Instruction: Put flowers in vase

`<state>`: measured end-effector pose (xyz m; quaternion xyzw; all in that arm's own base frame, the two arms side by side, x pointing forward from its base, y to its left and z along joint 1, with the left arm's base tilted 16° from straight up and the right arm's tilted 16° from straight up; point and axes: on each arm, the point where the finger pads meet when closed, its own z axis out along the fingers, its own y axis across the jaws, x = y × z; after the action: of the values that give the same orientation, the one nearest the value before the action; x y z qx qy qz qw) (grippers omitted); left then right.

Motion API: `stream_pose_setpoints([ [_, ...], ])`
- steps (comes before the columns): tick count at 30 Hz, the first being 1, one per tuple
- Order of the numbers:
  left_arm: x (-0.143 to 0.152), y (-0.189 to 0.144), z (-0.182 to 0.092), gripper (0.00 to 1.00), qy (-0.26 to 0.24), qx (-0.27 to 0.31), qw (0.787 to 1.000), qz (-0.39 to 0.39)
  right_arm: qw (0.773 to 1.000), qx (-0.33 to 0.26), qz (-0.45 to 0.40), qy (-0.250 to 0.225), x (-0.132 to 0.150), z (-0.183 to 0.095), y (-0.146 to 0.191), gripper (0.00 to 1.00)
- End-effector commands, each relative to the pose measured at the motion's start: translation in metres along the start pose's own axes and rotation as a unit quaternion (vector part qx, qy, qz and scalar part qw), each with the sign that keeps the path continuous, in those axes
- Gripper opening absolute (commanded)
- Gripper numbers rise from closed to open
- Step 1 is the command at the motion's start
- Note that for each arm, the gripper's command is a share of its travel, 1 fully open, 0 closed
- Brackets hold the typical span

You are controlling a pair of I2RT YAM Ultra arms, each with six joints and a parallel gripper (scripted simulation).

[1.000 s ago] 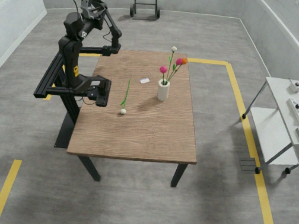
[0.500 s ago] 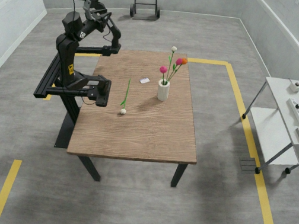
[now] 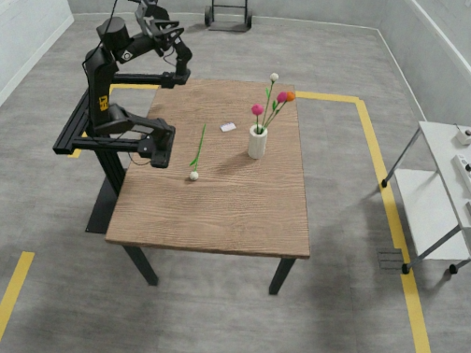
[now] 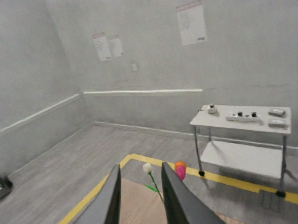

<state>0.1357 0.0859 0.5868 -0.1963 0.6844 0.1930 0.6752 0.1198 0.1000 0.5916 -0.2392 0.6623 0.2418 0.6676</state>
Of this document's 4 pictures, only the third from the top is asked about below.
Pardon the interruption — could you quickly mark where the white flower with green stem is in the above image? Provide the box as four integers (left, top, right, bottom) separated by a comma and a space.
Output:
266, 73, 278, 102

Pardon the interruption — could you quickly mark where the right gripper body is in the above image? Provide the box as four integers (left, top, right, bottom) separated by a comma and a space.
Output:
130, 0, 166, 58

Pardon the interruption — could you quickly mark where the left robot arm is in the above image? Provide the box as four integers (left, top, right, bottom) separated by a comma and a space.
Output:
151, 0, 193, 81

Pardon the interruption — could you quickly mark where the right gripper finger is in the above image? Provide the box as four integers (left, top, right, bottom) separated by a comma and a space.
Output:
152, 19, 179, 31
160, 27, 184, 51

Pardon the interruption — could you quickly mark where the white cylindrical vase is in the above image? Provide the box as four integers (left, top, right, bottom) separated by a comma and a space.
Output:
248, 125, 267, 159

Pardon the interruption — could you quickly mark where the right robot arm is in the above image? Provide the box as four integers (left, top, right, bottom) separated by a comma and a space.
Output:
85, 17, 174, 166

